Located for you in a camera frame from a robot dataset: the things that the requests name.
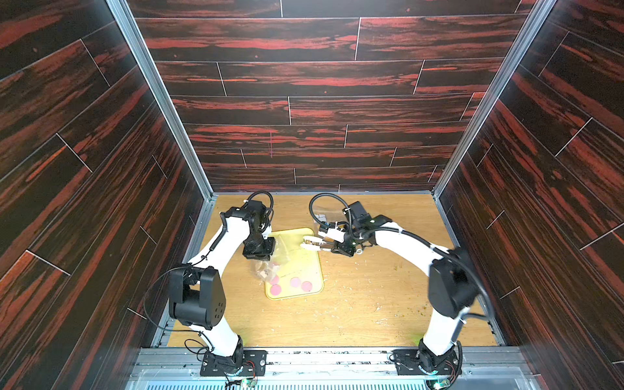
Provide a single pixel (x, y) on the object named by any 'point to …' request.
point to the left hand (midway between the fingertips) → (271, 257)
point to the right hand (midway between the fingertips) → (340, 241)
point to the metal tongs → (318, 243)
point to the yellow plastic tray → (294, 270)
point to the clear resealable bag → (269, 270)
